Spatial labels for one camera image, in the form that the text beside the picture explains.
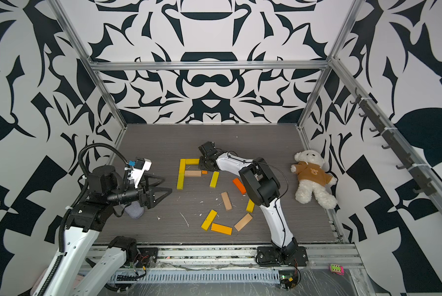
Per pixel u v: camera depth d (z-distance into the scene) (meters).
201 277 0.87
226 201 0.89
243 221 0.83
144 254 0.73
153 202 0.57
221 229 0.81
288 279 0.71
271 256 0.74
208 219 0.83
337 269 0.70
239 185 0.94
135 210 0.83
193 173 0.98
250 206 0.87
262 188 0.56
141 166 0.58
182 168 0.99
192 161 1.02
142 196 0.56
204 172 0.98
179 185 0.94
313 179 0.89
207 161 0.79
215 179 0.96
